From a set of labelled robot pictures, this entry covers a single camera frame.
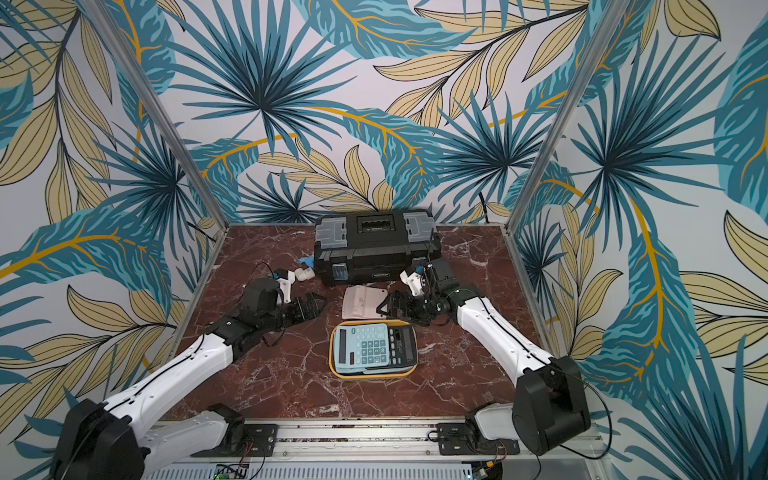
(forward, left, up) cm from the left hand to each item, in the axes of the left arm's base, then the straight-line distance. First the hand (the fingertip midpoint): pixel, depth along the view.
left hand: (317, 308), depth 81 cm
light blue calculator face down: (-8, -12, -5) cm, 16 cm away
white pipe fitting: (+18, +9, -10) cm, 22 cm away
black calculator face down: (-6, -24, -8) cm, 25 cm away
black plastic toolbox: (+19, -14, +4) cm, 24 cm away
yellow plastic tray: (-1, -20, -6) cm, 21 cm away
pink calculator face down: (+8, -11, -11) cm, 18 cm away
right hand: (-1, -20, +1) cm, 20 cm away
